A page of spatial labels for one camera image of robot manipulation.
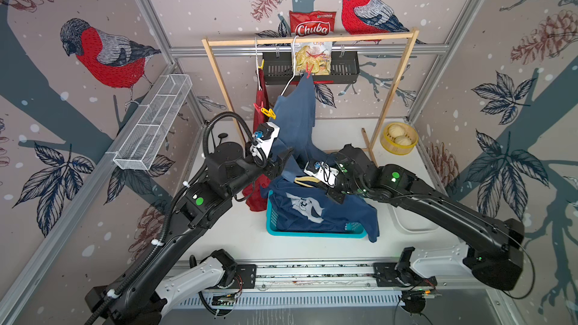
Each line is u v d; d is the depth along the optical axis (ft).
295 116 2.27
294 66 2.91
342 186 1.86
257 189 2.94
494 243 1.28
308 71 2.64
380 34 2.03
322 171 1.86
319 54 2.81
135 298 1.21
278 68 3.12
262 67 2.75
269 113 1.94
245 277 2.40
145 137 2.42
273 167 1.69
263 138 1.57
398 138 3.49
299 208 2.79
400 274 2.13
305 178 2.29
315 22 2.75
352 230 2.71
